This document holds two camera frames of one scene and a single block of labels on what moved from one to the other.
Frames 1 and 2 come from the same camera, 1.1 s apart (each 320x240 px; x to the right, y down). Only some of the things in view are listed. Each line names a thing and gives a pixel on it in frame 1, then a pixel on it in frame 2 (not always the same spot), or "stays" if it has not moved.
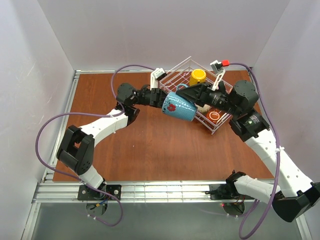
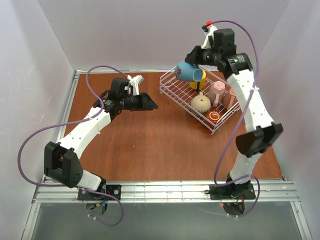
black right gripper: x=201 y=91 to x=196 y=55
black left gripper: x=157 y=97 to x=144 y=100
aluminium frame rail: x=66 y=192 stays
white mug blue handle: x=174 y=106 to x=185 y=71
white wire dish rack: x=191 y=72 stays
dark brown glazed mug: x=213 y=116 stays
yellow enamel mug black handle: x=198 y=76 stays
